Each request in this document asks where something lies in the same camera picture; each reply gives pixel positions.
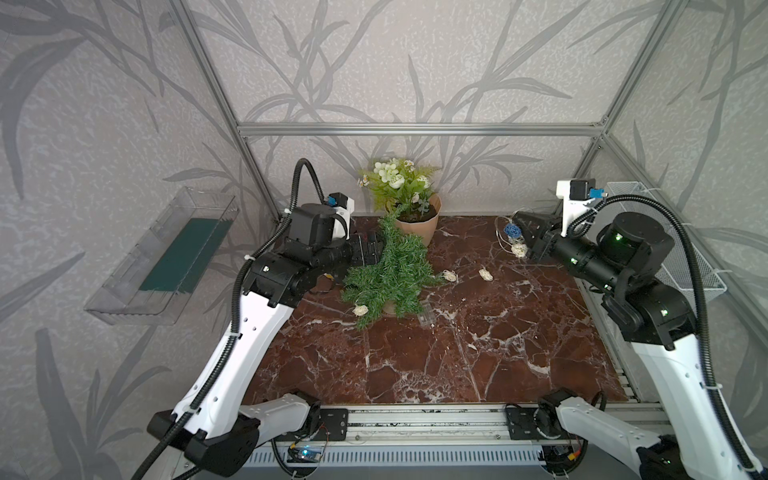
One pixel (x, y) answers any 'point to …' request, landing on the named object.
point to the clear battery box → (426, 315)
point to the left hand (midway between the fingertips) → (374, 243)
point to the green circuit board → (308, 454)
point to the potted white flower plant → (398, 187)
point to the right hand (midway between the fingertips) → (514, 214)
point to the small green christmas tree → (401, 277)
